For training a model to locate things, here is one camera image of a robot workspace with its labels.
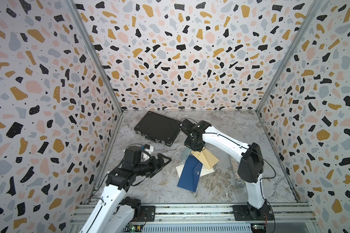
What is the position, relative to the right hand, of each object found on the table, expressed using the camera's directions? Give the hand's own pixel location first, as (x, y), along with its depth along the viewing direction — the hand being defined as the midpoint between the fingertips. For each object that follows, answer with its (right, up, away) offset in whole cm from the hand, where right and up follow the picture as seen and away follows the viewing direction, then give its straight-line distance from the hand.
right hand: (188, 147), depth 86 cm
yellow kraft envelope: (+11, -7, +6) cm, 15 cm away
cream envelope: (+10, -15, +3) cm, 18 cm away
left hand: (-10, -5, -15) cm, 19 cm away
